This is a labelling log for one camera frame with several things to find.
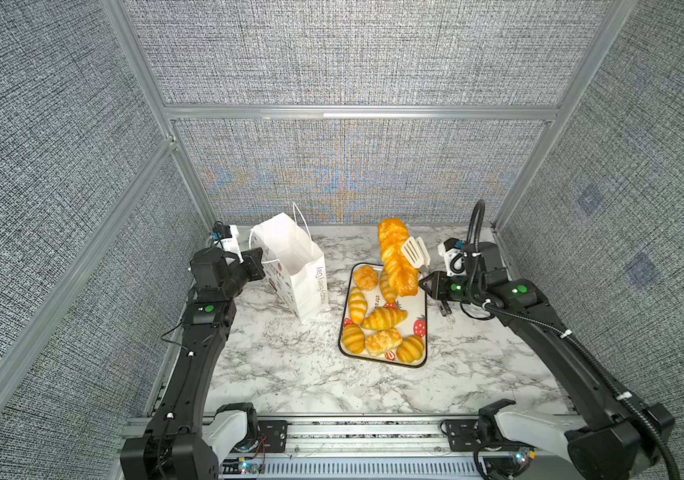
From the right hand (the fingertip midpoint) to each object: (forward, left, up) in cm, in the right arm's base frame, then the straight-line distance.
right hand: (423, 281), depth 77 cm
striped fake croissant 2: (+4, +16, -19) cm, 25 cm away
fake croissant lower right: (-11, +2, -18) cm, 21 cm away
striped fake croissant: (+8, +7, -17) cm, 20 cm away
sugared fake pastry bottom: (-8, +10, -18) cm, 22 cm away
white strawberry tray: (-1, -1, -22) cm, 22 cm away
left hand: (+6, +41, +6) cm, 42 cm away
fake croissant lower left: (-7, +18, -18) cm, 26 cm away
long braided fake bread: (+3, +4, -2) cm, 5 cm away
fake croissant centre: (-1, +9, -18) cm, 20 cm away
